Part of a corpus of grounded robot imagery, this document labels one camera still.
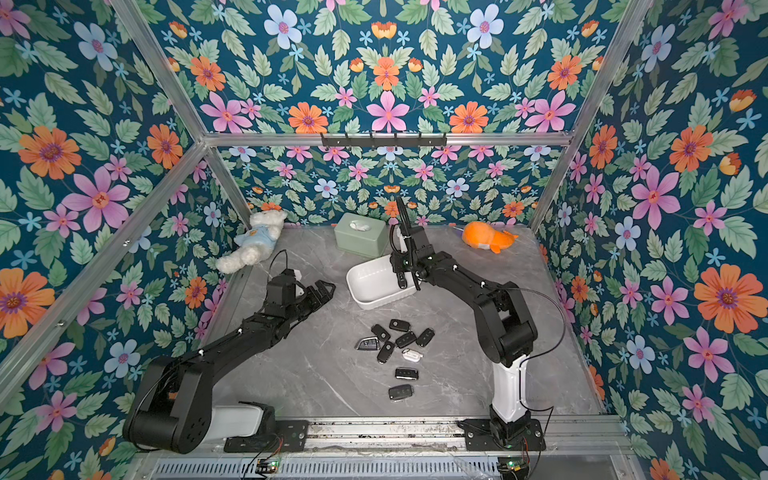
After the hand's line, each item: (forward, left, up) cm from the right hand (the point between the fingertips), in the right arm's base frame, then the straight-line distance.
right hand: (396, 256), depth 95 cm
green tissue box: (+14, +14, -5) cm, 20 cm away
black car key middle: (-18, -1, -13) cm, 22 cm away
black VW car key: (-26, +2, -13) cm, 30 cm away
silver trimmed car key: (-25, +8, -12) cm, 29 cm away
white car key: (-27, -5, -13) cm, 31 cm away
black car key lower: (-33, -4, -12) cm, 35 cm away
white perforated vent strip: (-55, +13, -14) cm, 58 cm away
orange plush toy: (+16, -32, -6) cm, 36 cm away
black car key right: (-22, -9, -13) cm, 27 cm away
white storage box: (-3, +8, -12) cm, 15 cm away
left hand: (-12, +19, -2) cm, 23 cm away
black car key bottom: (-37, -3, -13) cm, 40 cm away
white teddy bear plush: (+8, +51, -4) cm, 52 cm away
